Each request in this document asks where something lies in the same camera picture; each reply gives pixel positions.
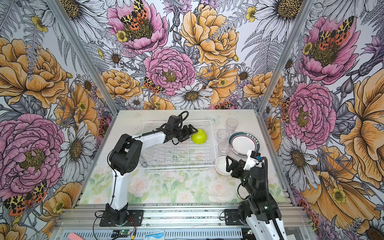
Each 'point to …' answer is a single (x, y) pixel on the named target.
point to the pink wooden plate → (240, 142)
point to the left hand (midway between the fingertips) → (193, 136)
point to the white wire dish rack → (182, 155)
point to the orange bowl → (220, 166)
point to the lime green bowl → (199, 137)
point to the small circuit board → (120, 233)
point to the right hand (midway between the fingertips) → (231, 163)
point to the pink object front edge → (72, 236)
